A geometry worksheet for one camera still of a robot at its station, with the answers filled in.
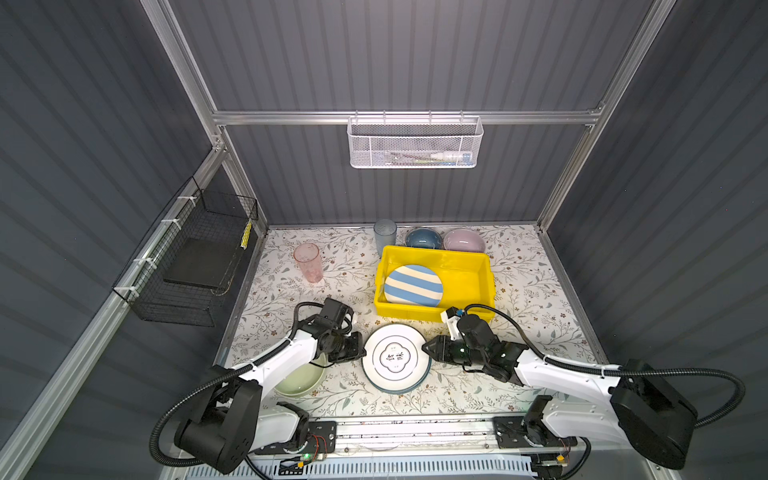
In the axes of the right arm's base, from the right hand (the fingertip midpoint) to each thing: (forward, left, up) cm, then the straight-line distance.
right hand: (426, 351), depth 82 cm
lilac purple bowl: (+46, -18, -5) cm, 50 cm away
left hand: (+1, +17, -3) cm, 17 cm away
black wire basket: (+9, +59, +25) cm, 64 cm away
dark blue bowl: (+45, -2, -2) cm, 45 cm away
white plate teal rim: (-1, +9, -4) cm, 10 cm away
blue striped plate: (+25, +2, -5) cm, 26 cm away
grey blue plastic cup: (+42, +12, +3) cm, 44 cm away
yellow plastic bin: (+29, -17, -6) cm, 34 cm away
